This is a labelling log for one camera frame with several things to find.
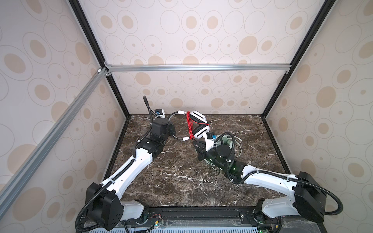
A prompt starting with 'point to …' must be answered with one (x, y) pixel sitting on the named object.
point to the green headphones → (225, 139)
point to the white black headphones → (198, 128)
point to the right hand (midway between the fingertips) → (194, 142)
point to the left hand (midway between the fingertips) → (174, 119)
